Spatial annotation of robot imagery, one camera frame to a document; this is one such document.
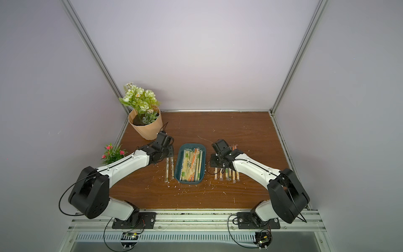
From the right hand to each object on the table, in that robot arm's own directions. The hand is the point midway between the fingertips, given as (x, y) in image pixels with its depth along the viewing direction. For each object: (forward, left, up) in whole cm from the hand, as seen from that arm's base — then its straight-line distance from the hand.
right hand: (213, 157), depth 87 cm
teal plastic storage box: (+1, +21, -5) cm, 21 cm away
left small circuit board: (-37, +39, -9) cm, 54 cm away
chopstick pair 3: (-8, -5, -8) cm, 12 cm away
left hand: (+5, +24, +1) cm, 24 cm away
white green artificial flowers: (+23, +39, +21) cm, 50 cm away
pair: (-5, +27, -7) cm, 28 cm away
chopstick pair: (-6, -13, -8) cm, 16 cm away
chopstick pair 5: (-4, +24, -7) cm, 25 cm away
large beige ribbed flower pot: (+15, +39, +10) cm, 43 cm away
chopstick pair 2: (-8, -12, -8) cm, 16 cm away
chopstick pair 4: (-5, -2, -8) cm, 10 cm away
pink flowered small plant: (-2, +55, +6) cm, 55 cm away
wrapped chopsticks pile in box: (-2, +13, -6) cm, 14 cm away
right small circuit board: (-36, -24, -11) cm, 44 cm away
